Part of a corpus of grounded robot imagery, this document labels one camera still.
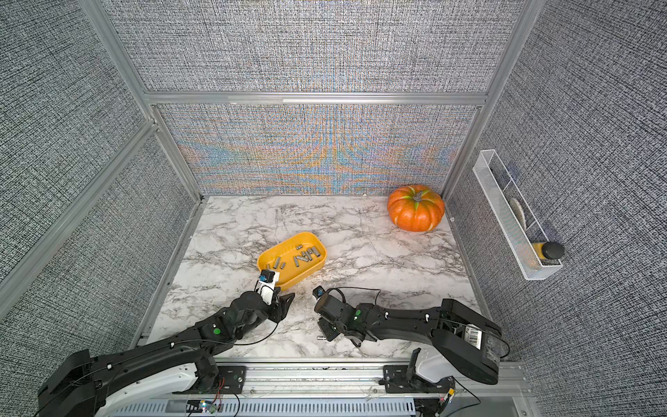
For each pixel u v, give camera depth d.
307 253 1.00
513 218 0.71
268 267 0.97
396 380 0.73
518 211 0.70
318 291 0.75
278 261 0.98
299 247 1.01
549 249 0.61
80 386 0.41
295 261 0.98
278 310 0.70
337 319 0.63
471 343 0.43
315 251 1.00
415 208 1.00
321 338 0.81
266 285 0.68
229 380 0.73
